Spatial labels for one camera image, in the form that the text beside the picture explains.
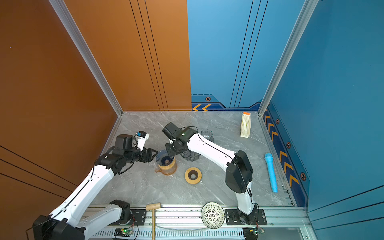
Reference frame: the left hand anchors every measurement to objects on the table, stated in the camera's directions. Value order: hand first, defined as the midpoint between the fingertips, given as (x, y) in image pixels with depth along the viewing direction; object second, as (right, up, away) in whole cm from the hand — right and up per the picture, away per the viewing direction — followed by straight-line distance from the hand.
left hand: (153, 150), depth 80 cm
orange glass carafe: (+8, -11, +1) cm, 14 cm away
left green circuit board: (-12, -38, -9) cm, 41 cm away
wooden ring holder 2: (+23, -14, +7) cm, 28 cm away
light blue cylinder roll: (+68, -7, +11) cm, 69 cm away
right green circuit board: (+49, -38, -10) cm, 63 cm away
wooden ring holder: (+8, -9, +1) cm, 12 cm away
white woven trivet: (+32, -31, -6) cm, 45 cm away
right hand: (+9, -1, +1) cm, 9 cm away
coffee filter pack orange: (+57, +14, +22) cm, 63 cm away
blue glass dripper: (+4, -6, +4) cm, 8 cm away
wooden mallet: (0, -28, -4) cm, 28 cm away
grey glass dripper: (+20, 0, -14) cm, 25 cm away
